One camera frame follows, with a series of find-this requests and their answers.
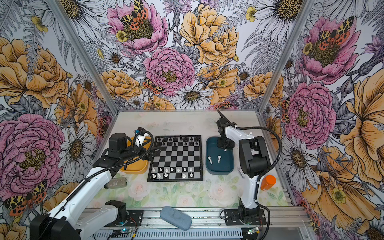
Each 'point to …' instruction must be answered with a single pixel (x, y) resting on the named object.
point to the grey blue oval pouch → (176, 217)
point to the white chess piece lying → (209, 158)
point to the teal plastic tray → (226, 165)
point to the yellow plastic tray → (139, 166)
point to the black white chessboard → (179, 159)
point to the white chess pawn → (219, 157)
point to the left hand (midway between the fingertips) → (154, 148)
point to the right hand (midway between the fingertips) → (225, 150)
